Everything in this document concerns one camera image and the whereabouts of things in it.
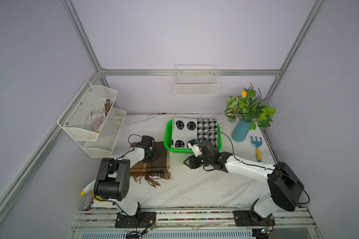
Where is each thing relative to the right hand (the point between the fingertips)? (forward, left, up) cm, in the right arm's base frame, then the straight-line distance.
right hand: (187, 163), depth 84 cm
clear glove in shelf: (+15, +49, +22) cm, 55 cm away
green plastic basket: (+18, +12, -1) cm, 22 cm away
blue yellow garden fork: (+17, -49, -9) cm, 53 cm away
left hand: (+8, +22, -8) cm, 25 cm away
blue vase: (+22, -36, -1) cm, 42 cm away
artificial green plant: (+21, -35, +23) cm, 47 cm away
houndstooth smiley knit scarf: (+23, +1, +3) cm, 23 cm away
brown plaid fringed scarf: (-1, +21, -6) cm, 22 cm away
